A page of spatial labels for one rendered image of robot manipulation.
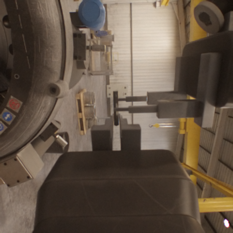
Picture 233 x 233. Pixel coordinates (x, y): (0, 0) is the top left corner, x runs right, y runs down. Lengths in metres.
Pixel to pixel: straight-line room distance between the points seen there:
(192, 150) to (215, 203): 8.85
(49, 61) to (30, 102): 0.11
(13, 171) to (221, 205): 4.16
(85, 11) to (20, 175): 0.94
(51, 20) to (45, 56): 0.08
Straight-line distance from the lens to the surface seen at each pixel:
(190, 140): 12.66
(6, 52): 0.62
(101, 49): 0.53
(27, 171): 0.60
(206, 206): 4.28
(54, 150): 2.37
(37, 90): 0.45
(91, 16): 1.16
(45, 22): 0.44
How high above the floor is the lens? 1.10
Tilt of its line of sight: 1 degrees down
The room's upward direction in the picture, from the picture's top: 88 degrees clockwise
